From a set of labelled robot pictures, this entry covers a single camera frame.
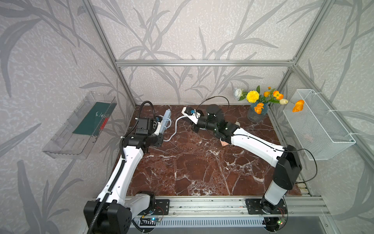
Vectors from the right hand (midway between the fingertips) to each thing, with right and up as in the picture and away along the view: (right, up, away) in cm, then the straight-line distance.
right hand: (183, 114), depth 74 cm
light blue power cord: (-8, -6, +9) cm, 13 cm away
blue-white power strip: (-11, -3, +7) cm, 14 cm away
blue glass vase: (+49, -1, +36) cm, 61 cm away
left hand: (-14, -12, +6) cm, 19 cm away
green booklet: (-41, -2, -6) cm, 42 cm away
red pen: (-38, -5, -5) cm, 39 cm away
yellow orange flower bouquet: (+44, +9, +13) cm, 47 cm away
